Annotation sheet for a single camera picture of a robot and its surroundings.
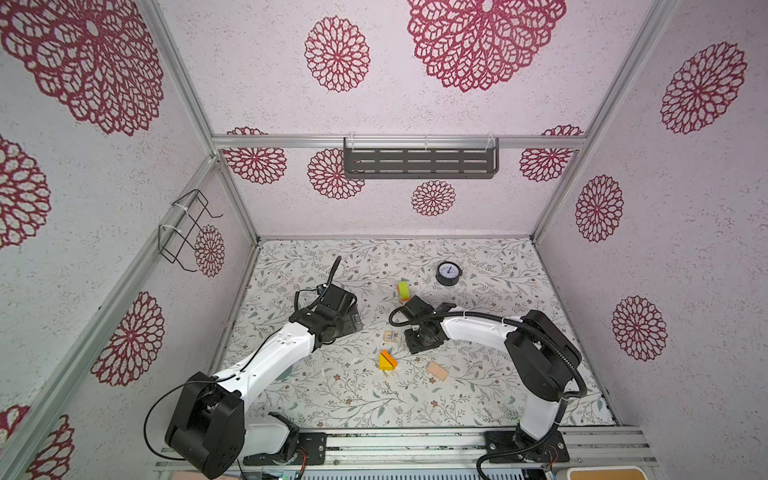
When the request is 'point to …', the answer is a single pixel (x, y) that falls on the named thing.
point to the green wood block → (404, 290)
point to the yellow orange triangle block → (386, 361)
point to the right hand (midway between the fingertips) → (412, 341)
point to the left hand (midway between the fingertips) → (342, 328)
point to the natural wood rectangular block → (437, 371)
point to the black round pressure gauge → (448, 273)
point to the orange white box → (607, 473)
